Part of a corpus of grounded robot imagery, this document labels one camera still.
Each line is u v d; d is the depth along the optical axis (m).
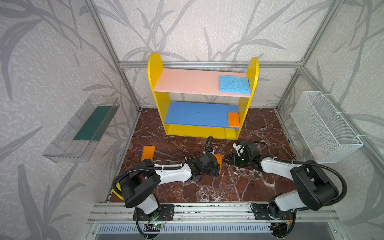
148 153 0.94
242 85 0.74
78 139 0.64
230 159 0.81
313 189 0.43
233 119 0.93
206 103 1.20
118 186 0.46
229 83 0.74
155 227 0.70
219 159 0.91
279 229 0.73
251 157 0.72
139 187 0.43
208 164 0.67
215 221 0.72
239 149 0.83
